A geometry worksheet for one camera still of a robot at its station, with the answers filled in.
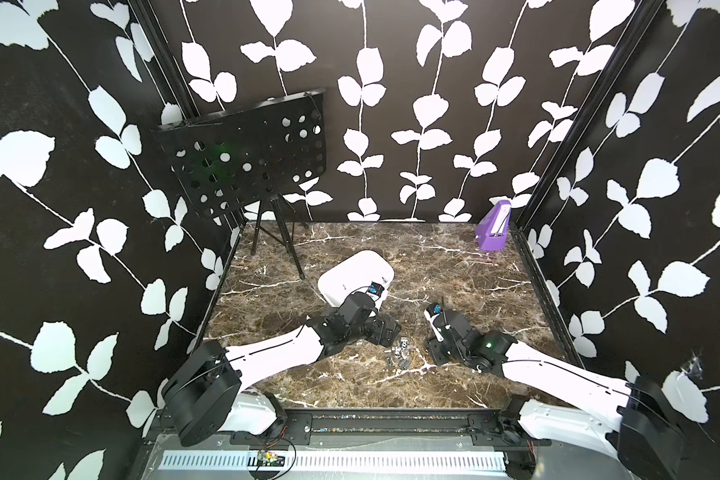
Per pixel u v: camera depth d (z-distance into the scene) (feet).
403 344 2.88
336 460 2.30
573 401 1.59
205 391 1.36
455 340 2.03
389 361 2.81
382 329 2.35
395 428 2.47
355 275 3.33
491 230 3.53
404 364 2.77
